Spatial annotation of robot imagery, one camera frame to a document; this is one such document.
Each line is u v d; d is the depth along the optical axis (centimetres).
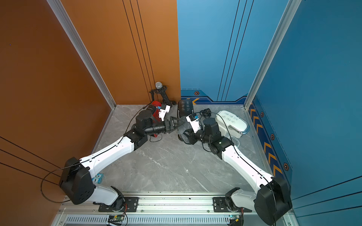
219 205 72
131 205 74
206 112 112
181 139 99
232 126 80
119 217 71
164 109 69
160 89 100
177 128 64
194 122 66
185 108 87
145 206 75
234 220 70
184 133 73
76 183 42
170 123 64
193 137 67
